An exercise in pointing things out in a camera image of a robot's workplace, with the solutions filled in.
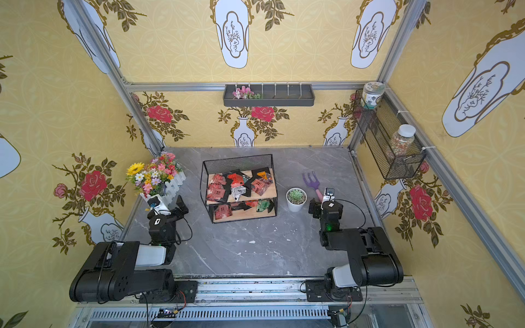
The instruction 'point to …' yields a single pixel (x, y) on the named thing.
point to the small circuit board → (167, 313)
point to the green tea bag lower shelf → (264, 205)
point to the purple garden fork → (315, 184)
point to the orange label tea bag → (262, 182)
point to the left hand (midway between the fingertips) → (161, 201)
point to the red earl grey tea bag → (215, 191)
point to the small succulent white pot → (295, 197)
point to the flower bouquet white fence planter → (162, 176)
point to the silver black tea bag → (237, 190)
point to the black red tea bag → (237, 180)
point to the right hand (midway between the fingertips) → (329, 199)
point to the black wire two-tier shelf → (245, 208)
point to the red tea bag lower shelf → (222, 211)
